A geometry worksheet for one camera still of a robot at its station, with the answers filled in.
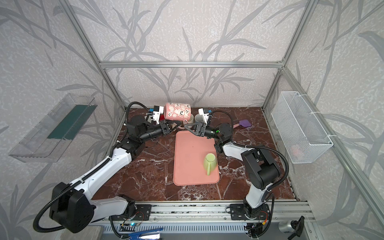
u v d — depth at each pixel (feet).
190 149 3.20
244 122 3.66
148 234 2.22
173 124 2.28
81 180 1.39
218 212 2.47
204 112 2.37
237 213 2.41
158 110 2.22
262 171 1.56
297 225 1.93
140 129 1.88
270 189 1.68
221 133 2.12
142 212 2.38
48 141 2.07
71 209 1.28
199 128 2.23
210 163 2.65
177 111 2.23
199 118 2.41
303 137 2.02
